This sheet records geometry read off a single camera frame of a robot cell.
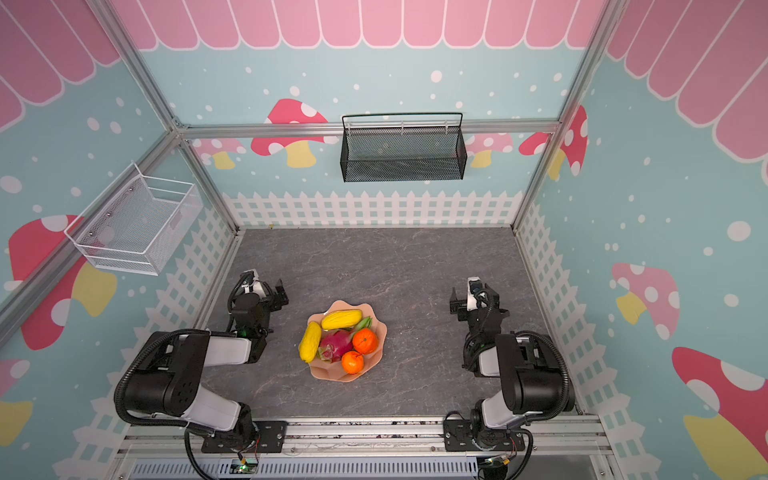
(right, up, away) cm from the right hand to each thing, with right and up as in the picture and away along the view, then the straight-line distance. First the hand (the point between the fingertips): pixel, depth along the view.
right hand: (470, 286), depth 90 cm
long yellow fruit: (-46, -14, -9) cm, 49 cm away
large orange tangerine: (-31, -14, -9) cm, 35 cm away
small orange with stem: (-34, -19, -11) cm, 41 cm away
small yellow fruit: (-39, -10, -1) cm, 40 cm away
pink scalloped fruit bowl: (-39, -22, -9) cm, 46 cm away
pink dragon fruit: (-39, -15, -8) cm, 43 cm away
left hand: (-63, -1, +3) cm, 63 cm away
